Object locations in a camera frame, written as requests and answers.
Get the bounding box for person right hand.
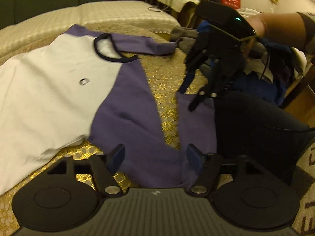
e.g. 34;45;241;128
246;14;265;37

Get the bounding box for white garment in pile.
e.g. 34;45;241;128
231;12;314;104

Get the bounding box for grey hoodie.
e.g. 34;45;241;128
169;26;199;54

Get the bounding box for blue garment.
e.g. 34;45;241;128
198;22;294;105

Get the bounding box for white purple raglan t-shirt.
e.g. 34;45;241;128
1;25;217;193

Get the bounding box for gold lace tablecloth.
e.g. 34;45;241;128
0;22;210;236

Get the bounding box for black cable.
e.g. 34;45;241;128
147;0;178;13

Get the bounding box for person right forearm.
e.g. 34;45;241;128
262;12;314;55

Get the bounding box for green sofa with cream cover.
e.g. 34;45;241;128
1;0;179;63

